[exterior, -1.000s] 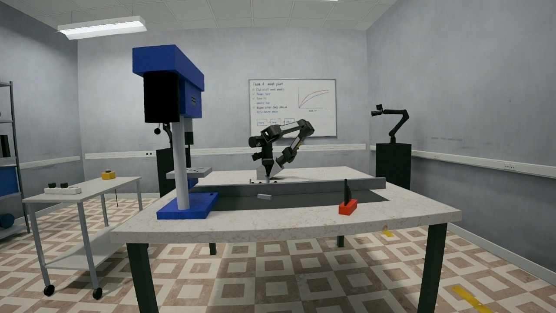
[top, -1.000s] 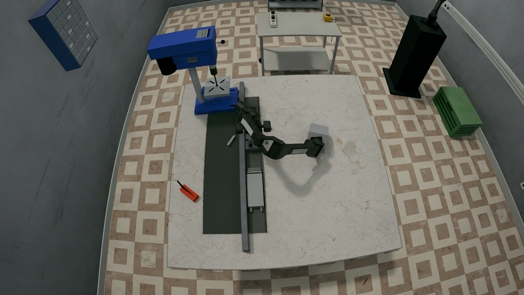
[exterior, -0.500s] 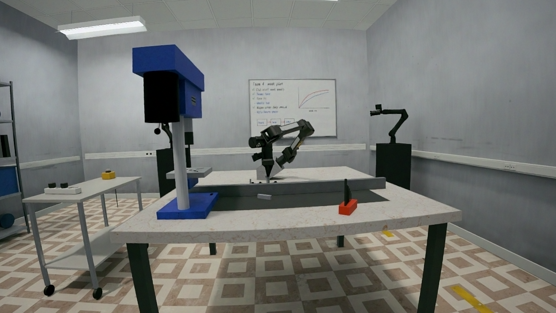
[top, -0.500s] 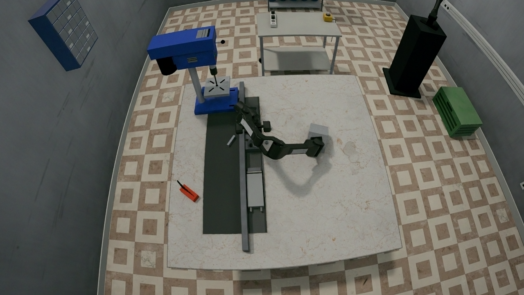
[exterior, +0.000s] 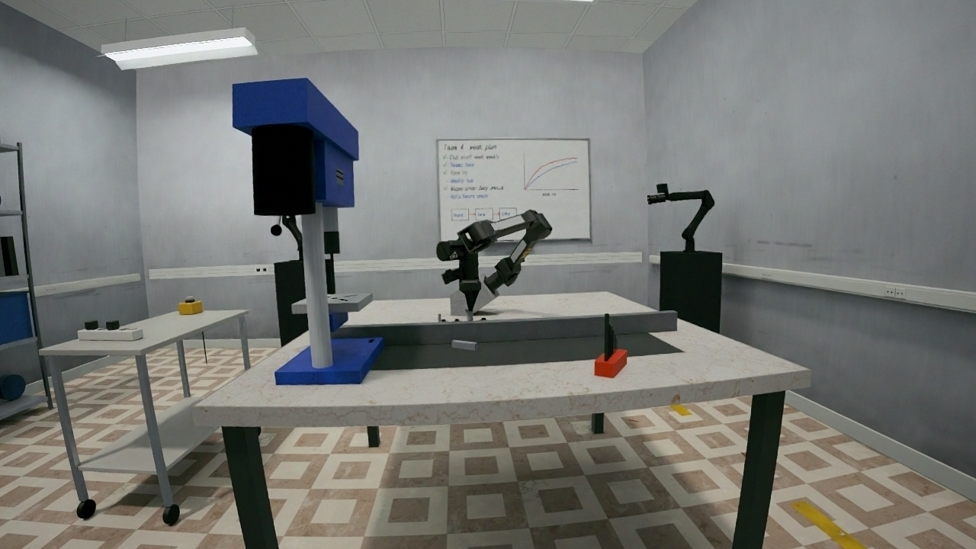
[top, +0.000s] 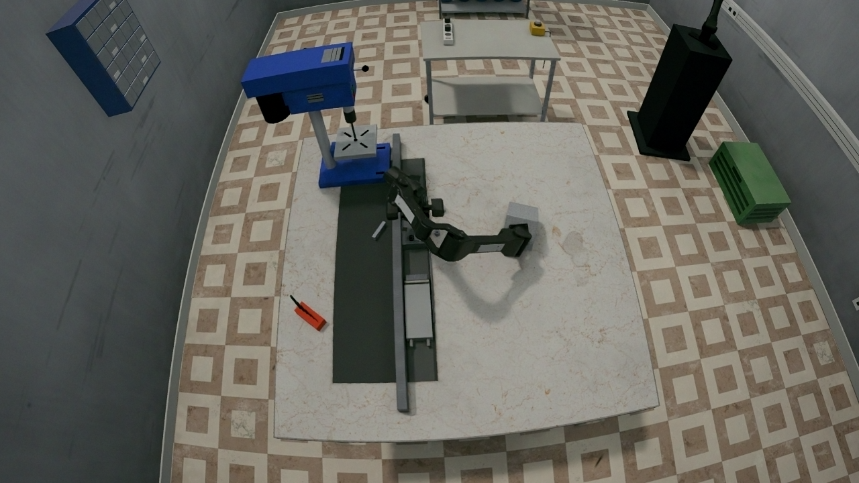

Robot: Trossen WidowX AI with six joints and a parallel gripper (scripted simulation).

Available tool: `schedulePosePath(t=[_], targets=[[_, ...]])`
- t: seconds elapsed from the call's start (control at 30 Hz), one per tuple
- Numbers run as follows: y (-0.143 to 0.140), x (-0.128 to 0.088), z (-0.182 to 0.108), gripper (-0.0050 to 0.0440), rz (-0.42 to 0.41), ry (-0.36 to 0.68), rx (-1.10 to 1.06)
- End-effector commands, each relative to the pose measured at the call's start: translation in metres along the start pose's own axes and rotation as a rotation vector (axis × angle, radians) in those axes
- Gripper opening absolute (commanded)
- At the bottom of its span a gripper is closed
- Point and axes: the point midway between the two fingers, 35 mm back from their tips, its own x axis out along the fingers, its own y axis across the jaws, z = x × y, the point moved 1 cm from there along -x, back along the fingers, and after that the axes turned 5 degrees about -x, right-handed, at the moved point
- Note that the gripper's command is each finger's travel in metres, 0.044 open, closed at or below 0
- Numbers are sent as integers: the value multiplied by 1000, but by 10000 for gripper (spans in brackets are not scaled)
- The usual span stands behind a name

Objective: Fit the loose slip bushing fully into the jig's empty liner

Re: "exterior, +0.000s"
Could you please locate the blue drill press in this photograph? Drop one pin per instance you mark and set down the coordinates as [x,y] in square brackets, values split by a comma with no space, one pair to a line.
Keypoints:
[303,150]

